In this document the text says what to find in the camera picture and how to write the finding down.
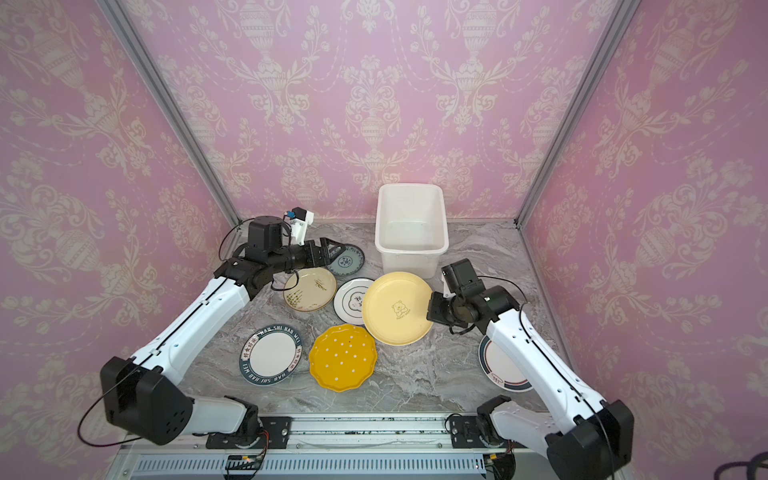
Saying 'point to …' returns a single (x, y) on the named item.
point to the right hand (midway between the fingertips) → (430, 310)
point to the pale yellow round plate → (395, 308)
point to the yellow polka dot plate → (343, 357)
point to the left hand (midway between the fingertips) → (337, 250)
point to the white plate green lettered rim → (271, 355)
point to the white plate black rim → (348, 300)
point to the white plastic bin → (411, 228)
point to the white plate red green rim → (498, 368)
